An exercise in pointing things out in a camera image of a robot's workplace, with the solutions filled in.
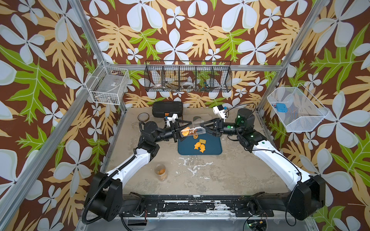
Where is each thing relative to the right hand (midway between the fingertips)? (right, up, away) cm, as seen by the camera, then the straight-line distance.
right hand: (202, 128), depth 66 cm
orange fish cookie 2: (+4, -14, +30) cm, 33 cm away
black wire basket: (-8, +35, +32) cm, 48 cm away
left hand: (-5, +1, 0) cm, 5 cm away
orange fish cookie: (0, -13, +31) cm, 34 cm away
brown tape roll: (-42, +7, +49) cm, 65 cm away
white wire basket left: (-55, +26, +20) cm, 64 cm away
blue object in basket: (+51, +12, +20) cm, 56 cm away
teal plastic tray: (+12, -13, +32) cm, 37 cm away
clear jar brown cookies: (-2, -1, +1) cm, 2 cm away
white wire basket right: (+58, +8, +12) cm, 59 cm away
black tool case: (-29, +15, +52) cm, 61 cm away
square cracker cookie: (+5, -10, +33) cm, 35 cm away
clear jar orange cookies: (-22, -25, +14) cm, 36 cm away
